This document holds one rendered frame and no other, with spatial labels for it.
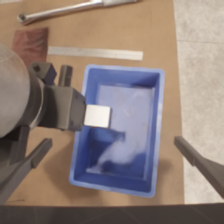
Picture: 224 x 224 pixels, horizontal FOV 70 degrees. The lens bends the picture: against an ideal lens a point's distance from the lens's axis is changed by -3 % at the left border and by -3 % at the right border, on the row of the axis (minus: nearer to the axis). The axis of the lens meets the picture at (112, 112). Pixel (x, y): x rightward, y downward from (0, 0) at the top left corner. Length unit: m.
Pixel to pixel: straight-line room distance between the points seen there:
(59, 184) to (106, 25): 0.55
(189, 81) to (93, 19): 0.68
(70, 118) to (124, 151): 0.34
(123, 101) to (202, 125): 0.64
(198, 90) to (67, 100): 0.96
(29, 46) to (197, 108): 0.90
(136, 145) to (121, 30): 0.39
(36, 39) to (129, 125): 0.46
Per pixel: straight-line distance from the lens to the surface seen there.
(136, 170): 0.51
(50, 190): 0.59
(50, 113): 0.19
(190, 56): 1.15
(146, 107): 0.51
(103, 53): 0.58
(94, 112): 0.22
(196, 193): 1.08
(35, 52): 0.67
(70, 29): 0.67
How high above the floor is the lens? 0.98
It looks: 79 degrees down
